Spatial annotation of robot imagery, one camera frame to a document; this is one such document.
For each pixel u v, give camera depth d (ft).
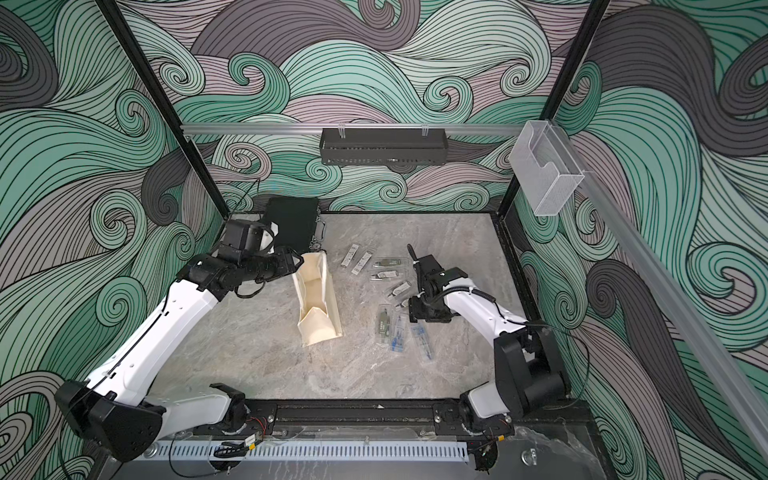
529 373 1.38
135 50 2.53
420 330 2.88
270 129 6.32
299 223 3.85
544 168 2.60
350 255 3.43
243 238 1.79
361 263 3.40
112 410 1.19
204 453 2.28
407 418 2.44
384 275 3.30
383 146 3.13
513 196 3.78
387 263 3.41
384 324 2.90
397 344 2.80
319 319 2.68
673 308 1.70
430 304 2.08
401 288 3.17
